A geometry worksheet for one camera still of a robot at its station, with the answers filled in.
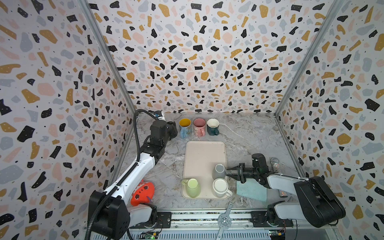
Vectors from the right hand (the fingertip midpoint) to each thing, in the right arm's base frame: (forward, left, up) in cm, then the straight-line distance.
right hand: (225, 168), depth 82 cm
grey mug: (-2, +3, +1) cm, 4 cm away
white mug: (-9, +3, -3) cm, 10 cm away
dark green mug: (+31, +6, 0) cm, 32 cm away
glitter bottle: (+6, -32, -6) cm, 33 cm away
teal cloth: (-8, -15, -8) cm, 19 cm away
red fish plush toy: (-14, +42, -1) cm, 44 cm away
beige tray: (+11, +14, -10) cm, 20 cm away
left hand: (+18, +29, +19) cm, 39 cm away
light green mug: (-12, +17, +1) cm, 21 cm away
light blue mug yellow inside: (+28, +25, 0) cm, 37 cm away
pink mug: (+32, +15, 0) cm, 35 cm away
